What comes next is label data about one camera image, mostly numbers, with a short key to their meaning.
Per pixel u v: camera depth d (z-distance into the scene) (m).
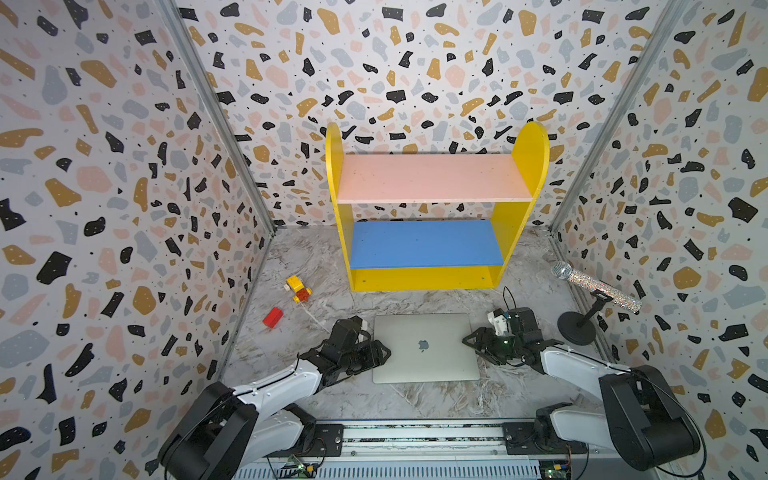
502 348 0.77
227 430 0.41
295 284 0.97
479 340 0.81
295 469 0.72
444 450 0.73
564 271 0.81
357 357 0.74
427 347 0.88
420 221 1.25
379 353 0.78
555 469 0.72
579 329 0.94
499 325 0.84
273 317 0.95
